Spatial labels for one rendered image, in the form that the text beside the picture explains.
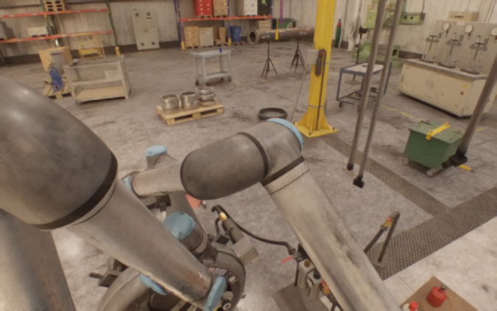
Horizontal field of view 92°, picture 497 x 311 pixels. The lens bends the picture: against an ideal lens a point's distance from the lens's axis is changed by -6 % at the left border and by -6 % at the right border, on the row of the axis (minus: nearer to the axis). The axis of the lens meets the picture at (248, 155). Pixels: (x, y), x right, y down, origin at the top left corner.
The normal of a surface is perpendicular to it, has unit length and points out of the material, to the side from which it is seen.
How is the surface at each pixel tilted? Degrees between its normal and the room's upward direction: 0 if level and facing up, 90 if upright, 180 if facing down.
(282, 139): 44
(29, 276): 89
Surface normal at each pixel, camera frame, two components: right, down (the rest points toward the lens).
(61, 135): 0.76, -0.40
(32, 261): 0.94, 0.18
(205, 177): -0.22, 0.17
